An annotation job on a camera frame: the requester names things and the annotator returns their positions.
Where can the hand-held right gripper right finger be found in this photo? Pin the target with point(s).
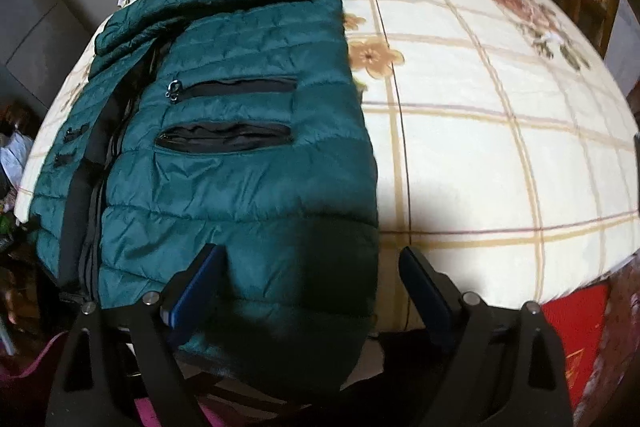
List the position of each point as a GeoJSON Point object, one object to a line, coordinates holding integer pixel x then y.
{"type": "Point", "coordinates": [427, 292]}

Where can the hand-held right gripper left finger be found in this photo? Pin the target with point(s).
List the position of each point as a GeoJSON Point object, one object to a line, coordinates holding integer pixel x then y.
{"type": "Point", "coordinates": [192, 294]}

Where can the dark green puffer jacket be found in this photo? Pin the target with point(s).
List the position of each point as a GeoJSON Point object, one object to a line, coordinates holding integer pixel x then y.
{"type": "Point", "coordinates": [225, 147]}

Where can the red box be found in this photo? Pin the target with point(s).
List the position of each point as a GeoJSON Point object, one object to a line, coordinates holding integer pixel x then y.
{"type": "Point", "coordinates": [575, 347]}

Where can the cream checked floral bed sheet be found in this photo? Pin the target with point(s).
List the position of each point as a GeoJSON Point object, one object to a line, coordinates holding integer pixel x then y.
{"type": "Point", "coordinates": [490, 147]}

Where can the pile of colourful clutter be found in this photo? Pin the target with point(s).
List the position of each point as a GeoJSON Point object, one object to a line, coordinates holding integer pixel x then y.
{"type": "Point", "coordinates": [12, 172]}

